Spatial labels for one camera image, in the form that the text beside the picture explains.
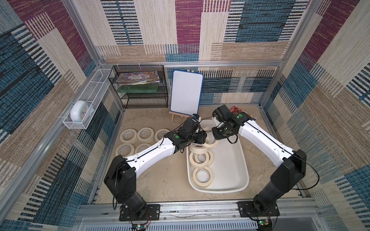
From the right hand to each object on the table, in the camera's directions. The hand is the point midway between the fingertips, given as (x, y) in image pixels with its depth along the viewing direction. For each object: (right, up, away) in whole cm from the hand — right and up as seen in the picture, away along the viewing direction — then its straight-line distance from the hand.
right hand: (215, 133), depth 82 cm
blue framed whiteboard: (-16, +26, +14) cm, 34 cm away
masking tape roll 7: (-46, -3, +21) cm, 50 cm away
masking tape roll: (-4, -6, -3) cm, 8 cm away
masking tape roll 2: (-7, -9, +1) cm, 11 cm away
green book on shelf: (-47, +28, +12) cm, 56 cm away
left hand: (-7, 0, -1) cm, 8 cm away
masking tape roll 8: (-56, -12, +13) cm, 59 cm away
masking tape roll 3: (-9, -16, +5) cm, 19 cm away
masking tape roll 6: (-58, -3, +21) cm, 61 cm away
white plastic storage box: (+9, -21, +5) cm, 23 cm away
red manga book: (+22, +15, +33) cm, 43 cm away
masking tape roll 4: (-2, -16, +5) cm, 17 cm away
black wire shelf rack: (-53, +24, +37) cm, 68 cm away
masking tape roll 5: (-7, -25, +2) cm, 26 cm away
